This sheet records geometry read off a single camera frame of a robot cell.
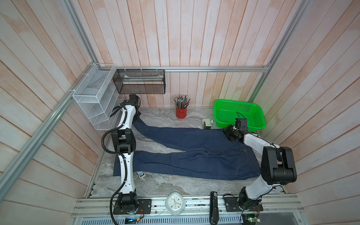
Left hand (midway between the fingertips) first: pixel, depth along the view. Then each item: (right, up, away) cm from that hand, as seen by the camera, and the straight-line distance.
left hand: (134, 119), depth 102 cm
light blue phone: (+10, -34, -21) cm, 41 cm away
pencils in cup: (+35, +13, -2) cm, 37 cm away
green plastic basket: (+74, +7, +15) cm, 76 cm away
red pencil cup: (+35, +4, +7) cm, 36 cm away
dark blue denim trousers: (+47, -23, -12) cm, 54 cm away
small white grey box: (+55, -4, +2) cm, 55 cm away
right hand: (+64, -7, -6) cm, 65 cm away
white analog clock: (+31, -45, -31) cm, 63 cm away
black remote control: (+50, -49, -34) cm, 78 cm away
